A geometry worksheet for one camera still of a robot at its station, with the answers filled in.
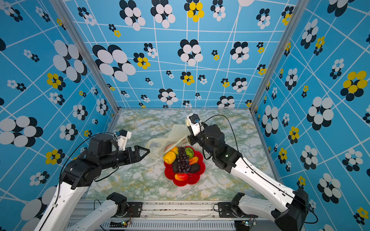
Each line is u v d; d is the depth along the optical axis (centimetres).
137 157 55
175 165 84
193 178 81
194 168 83
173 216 72
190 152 87
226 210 73
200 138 58
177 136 78
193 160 87
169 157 82
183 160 83
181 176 81
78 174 41
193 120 53
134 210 74
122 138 58
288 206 38
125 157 56
